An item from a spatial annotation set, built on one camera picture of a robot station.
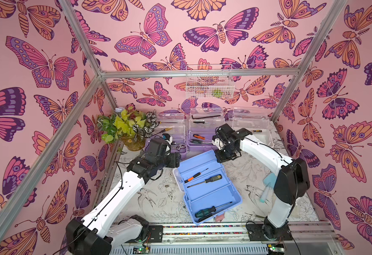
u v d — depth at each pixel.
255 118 1.07
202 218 0.75
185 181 0.78
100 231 0.38
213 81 0.97
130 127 0.87
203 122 1.09
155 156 0.56
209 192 0.78
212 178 0.81
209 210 0.79
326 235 0.73
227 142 0.65
